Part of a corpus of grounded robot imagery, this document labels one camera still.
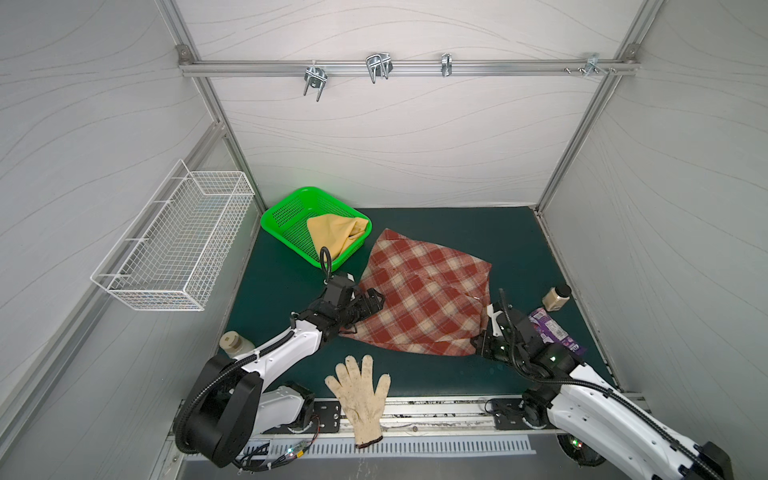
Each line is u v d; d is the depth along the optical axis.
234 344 0.75
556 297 0.88
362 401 0.75
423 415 0.75
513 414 0.73
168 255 0.68
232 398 0.41
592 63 0.77
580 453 0.68
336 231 1.04
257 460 0.70
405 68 0.80
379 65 0.77
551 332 0.86
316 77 0.80
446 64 0.78
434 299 0.93
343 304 0.69
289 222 1.15
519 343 0.61
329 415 0.73
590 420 0.57
